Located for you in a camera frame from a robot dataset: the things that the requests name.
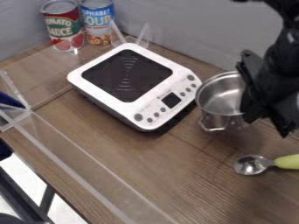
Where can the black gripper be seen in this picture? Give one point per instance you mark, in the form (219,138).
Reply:
(270,95)

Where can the silver pot with handles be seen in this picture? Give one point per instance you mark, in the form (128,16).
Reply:
(217,98)

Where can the white and black stove top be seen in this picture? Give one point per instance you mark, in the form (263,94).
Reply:
(137,85)

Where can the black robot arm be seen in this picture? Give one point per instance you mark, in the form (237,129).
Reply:
(283,52)

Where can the alphabet soup can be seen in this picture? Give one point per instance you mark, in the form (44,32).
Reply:
(97,12)

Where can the clear acrylic barrier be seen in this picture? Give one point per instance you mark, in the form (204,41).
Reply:
(35,81)

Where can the tomato sauce can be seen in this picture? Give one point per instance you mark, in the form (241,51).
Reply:
(61,18)

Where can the blue object at left edge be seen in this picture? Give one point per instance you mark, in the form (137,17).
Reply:
(8,100)

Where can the spoon with green handle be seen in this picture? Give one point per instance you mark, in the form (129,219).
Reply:
(252,164)

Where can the black metal table frame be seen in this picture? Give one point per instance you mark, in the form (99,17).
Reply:
(29,212)

